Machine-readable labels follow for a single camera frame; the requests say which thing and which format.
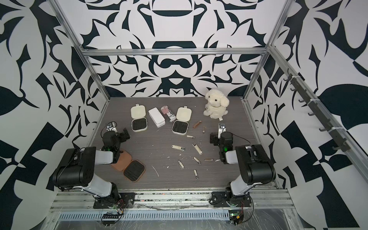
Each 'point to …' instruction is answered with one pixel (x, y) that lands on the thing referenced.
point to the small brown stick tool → (208, 159)
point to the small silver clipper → (190, 136)
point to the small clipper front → (196, 174)
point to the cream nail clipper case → (180, 126)
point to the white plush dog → (217, 103)
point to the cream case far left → (139, 122)
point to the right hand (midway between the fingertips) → (220, 130)
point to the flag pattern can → (166, 112)
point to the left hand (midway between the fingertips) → (116, 128)
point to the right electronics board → (235, 216)
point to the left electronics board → (108, 219)
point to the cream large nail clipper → (178, 147)
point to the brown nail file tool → (195, 126)
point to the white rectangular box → (156, 117)
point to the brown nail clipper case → (133, 170)
